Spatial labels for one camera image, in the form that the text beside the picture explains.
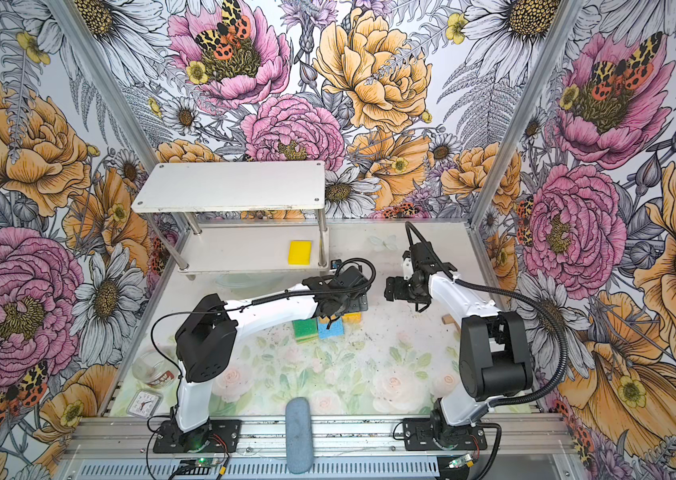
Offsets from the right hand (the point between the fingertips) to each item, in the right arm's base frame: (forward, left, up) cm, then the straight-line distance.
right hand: (399, 302), depth 91 cm
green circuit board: (-37, +49, -7) cm, 62 cm away
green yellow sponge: (-7, +28, -2) cm, 29 cm away
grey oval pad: (-33, +28, -4) cm, 43 cm away
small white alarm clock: (-25, +68, -5) cm, 73 cm away
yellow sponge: (+20, +31, +1) cm, 37 cm away
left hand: (-1, +16, 0) cm, 16 cm away
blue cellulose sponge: (-6, +19, -4) cm, 21 cm away
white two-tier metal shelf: (+22, +43, +27) cm, 55 cm away
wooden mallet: (-3, -15, -5) cm, 17 cm away
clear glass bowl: (-16, +69, -5) cm, 71 cm away
